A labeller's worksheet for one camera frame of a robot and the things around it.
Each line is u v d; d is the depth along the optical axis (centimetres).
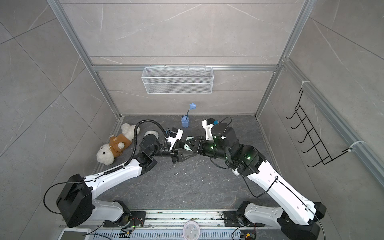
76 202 41
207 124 56
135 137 55
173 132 55
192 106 93
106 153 89
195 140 55
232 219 73
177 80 100
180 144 61
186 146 60
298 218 36
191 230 69
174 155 58
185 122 109
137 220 73
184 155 60
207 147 52
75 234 66
